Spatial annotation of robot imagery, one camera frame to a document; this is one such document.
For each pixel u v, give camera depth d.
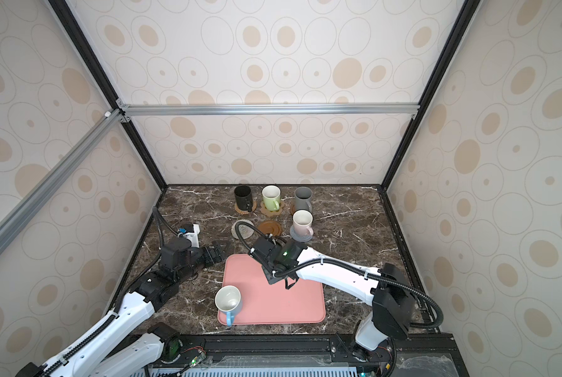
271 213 1.09
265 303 0.83
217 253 0.70
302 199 1.00
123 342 0.49
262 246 0.60
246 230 1.03
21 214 0.56
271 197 1.03
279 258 0.55
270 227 1.03
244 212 1.09
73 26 0.70
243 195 1.04
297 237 0.99
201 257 0.63
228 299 0.81
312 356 0.73
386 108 0.90
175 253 0.56
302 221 0.99
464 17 0.69
